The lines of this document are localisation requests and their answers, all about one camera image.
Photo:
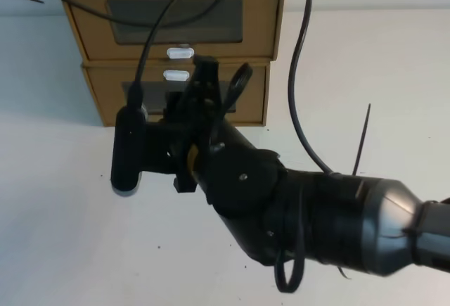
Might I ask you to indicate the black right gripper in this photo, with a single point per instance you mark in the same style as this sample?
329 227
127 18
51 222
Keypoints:
201 149

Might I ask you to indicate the brown cardboard shoebox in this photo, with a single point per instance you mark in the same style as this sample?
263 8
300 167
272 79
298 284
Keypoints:
226 29
110 83

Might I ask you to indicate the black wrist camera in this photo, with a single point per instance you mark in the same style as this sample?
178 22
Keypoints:
127 155

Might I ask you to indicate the white box handle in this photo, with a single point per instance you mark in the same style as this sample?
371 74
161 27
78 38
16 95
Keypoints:
176 75
178 53

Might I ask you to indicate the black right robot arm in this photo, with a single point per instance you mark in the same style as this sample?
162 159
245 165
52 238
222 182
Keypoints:
282 217

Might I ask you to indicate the black zip tie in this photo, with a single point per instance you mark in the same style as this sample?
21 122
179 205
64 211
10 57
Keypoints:
361 142

